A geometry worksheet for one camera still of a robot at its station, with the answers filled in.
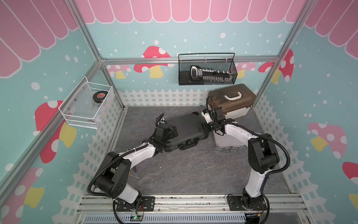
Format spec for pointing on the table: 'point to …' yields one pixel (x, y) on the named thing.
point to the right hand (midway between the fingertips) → (205, 122)
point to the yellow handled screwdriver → (134, 176)
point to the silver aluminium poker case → (226, 143)
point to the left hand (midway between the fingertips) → (174, 137)
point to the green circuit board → (136, 217)
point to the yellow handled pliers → (134, 169)
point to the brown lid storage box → (235, 101)
